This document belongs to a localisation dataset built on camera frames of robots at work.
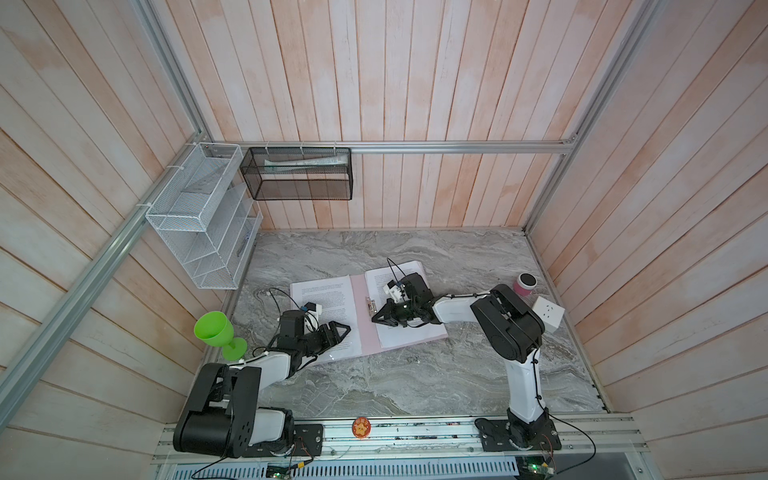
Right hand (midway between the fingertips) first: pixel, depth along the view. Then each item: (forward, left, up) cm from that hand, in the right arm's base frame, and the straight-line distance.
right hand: (373, 319), depth 94 cm
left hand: (-7, +8, +2) cm, 11 cm away
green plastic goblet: (-11, +41, +14) cm, 44 cm away
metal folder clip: (+6, 0, -1) cm, 6 cm away
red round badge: (-30, +2, -2) cm, 30 cm away
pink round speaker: (+13, -51, +3) cm, 53 cm away
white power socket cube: (+3, -56, +1) cm, 57 cm away
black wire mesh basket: (+33, +23, +32) cm, 52 cm away
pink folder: (+8, +7, -1) cm, 11 cm away
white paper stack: (-5, -6, +1) cm, 8 cm away
